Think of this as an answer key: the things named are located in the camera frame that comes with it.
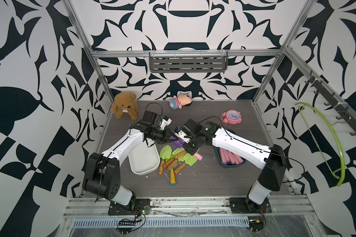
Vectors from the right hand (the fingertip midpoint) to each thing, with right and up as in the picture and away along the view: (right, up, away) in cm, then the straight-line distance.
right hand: (187, 144), depth 80 cm
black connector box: (+32, -37, -9) cm, 50 cm away
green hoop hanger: (+60, +21, -1) cm, 63 cm away
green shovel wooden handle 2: (-7, -7, +11) cm, 15 cm away
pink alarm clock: (+33, +15, +28) cm, 46 cm away
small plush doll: (-3, +27, +32) cm, 42 cm away
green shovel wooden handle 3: (+1, -10, +9) cm, 14 cm away
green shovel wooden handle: (-13, -7, +11) cm, 19 cm away
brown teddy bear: (-39, +24, +17) cm, 49 cm away
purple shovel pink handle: (-4, +1, -1) cm, 4 cm away
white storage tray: (-25, -11, +11) cm, 30 cm away
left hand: (-6, +4, +1) cm, 7 cm away
